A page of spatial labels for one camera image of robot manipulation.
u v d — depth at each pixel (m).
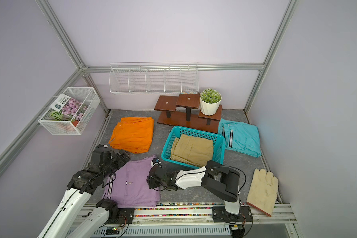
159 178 0.66
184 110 1.00
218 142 0.93
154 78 1.01
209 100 0.87
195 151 0.91
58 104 0.72
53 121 0.71
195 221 0.74
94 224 0.56
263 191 0.80
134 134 1.05
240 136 1.02
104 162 0.56
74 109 0.75
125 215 0.73
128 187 0.81
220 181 0.50
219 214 0.74
